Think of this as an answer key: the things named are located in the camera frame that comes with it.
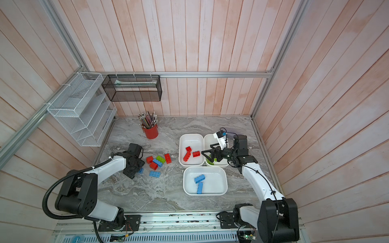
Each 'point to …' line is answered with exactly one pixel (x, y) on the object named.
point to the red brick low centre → (154, 165)
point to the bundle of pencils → (148, 120)
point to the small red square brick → (188, 149)
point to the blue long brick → (141, 170)
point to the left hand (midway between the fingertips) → (139, 170)
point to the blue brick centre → (156, 161)
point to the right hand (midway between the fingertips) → (207, 149)
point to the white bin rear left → (196, 142)
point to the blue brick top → (199, 178)
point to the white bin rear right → (209, 138)
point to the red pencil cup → (152, 133)
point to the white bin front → (216, 183)
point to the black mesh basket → (132, 87)
